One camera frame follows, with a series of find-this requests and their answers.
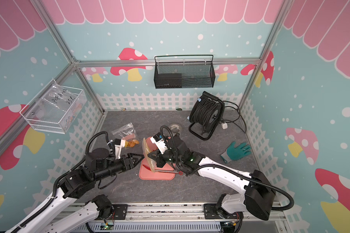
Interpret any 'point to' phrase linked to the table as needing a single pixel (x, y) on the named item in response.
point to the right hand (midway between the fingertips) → (148, 155)
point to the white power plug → (224, 125)
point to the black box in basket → (168, 80)
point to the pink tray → (145, 174)
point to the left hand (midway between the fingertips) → (142, 161)
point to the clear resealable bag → (151, 163)
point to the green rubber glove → (232, 153)
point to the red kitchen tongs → (163, 171)
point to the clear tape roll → (175, 128)
